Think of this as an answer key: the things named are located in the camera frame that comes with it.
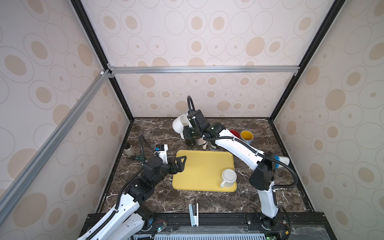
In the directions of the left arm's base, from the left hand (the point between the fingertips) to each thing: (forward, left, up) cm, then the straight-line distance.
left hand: (183, 157), depth 73 cm
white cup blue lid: (+7, -60, -16) cm, 63 cm away
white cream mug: (-5, -24, -15) cm, 29 cm away
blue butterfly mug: (+23, -40, -14) cm, 48 cm away
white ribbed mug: (+17, +2, +7) cm, 18 cm away
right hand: (+15, 0, +1) cm, 15 cm away
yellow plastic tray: (+4, -11, -25) cm, 27 cm away
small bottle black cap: (+14, +37, -17) cm, 43 cm away
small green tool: (+10, +31, -20) cm, 38 cm away
